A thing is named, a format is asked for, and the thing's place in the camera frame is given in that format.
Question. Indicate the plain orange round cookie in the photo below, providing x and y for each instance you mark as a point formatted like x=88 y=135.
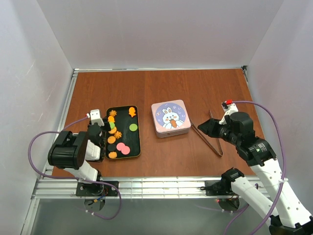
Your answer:
x=111 y=139

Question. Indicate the orange fish cookie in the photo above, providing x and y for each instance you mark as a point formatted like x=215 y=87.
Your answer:
x=132 y=112

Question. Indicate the orange star cookie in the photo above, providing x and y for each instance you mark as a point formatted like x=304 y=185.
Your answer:
x=113 y=113

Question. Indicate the orange scalloped cookie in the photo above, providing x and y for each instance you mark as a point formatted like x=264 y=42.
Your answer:
x=112 y=155

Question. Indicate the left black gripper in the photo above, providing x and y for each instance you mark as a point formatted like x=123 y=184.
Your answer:
x=97 y=128

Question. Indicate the orange flower cookie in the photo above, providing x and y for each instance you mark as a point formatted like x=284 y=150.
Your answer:
x=118 y=135

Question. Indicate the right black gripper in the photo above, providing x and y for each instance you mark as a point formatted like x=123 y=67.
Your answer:
x=215 y=129

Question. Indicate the black sandwich cookie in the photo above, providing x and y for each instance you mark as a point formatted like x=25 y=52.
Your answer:
x=111 y=147

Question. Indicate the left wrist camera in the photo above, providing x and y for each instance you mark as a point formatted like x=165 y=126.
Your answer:
x=95 y=117

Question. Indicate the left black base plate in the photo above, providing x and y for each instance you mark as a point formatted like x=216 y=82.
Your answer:
x=88 y=189

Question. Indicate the silver tin lid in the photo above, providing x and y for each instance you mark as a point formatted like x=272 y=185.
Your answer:
x=169 y=114

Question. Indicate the black cookie tray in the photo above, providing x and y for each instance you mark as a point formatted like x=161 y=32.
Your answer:
x=122 y=122

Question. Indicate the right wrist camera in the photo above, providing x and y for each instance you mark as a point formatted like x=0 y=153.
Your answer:
x=229 y=107

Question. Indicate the pink sandwich cookie lower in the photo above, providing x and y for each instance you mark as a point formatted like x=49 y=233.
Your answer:
x=125 y=150

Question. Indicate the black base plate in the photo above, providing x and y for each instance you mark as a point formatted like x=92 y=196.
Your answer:
x=218 y=188
x=88 y=189

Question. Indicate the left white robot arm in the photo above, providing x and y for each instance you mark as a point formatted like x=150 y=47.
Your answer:
x=72 y=152

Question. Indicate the pink sandwich cookie upper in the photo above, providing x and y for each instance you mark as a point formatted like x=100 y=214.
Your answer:
x=120 y=146

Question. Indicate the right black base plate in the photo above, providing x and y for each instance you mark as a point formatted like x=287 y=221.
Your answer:
x=218 y=188

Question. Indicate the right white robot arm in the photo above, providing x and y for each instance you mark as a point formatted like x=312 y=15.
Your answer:
x=282 y=211

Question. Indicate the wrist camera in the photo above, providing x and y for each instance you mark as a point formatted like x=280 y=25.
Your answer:
x=95 y=117
x=229 y=107

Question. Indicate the pink sandwich cookie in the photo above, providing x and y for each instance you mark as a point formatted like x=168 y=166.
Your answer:
x=120 y=146
x=125 y=150

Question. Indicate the silver cookie tin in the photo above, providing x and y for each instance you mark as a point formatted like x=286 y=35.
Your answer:
x=162 y=132

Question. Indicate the green topped sandwich cookie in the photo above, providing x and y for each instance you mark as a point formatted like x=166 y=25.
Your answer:
x=113 y=128

